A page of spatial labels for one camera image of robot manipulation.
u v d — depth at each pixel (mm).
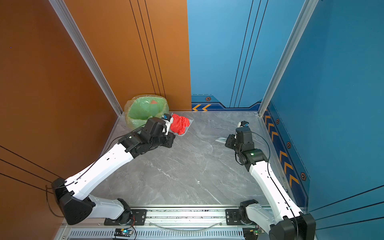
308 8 697
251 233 701
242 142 565
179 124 769
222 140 796
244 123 682
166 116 644
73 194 394
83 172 425
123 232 710
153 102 965
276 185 443
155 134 555
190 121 773
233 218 724
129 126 832
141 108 968
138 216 737
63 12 707
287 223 376
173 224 730
